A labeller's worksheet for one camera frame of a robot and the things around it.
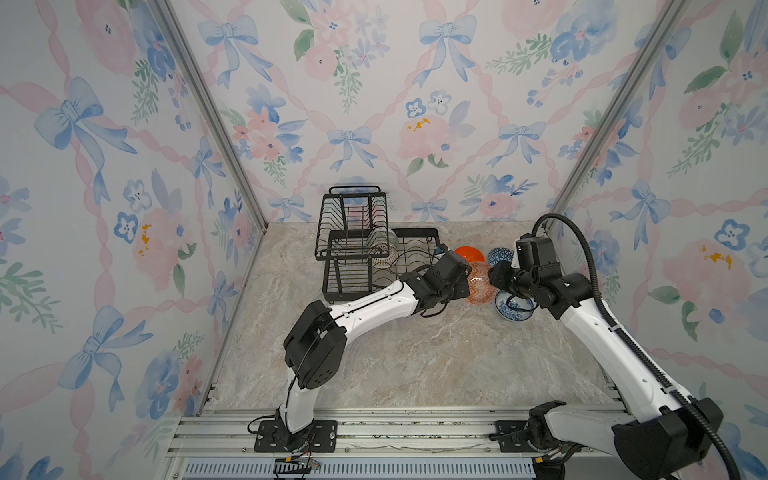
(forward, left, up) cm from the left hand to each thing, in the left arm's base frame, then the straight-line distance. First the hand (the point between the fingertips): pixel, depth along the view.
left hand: (470, 282), depth 82 cm
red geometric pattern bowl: (0, -3, -2) cm, 4 cm away
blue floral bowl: (-13, -5, +11) cm, 18 cm away
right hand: (+1, -5, +4) cm, 7 cm away
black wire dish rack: (+9, +30, +1) cm, 31 cm away
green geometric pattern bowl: (+25, +22, -9) cm, 35 cm away
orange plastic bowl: (+22, -7, -14) cm, 27 cm away
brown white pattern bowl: (+19, +23, -16) cm, 35 cm away
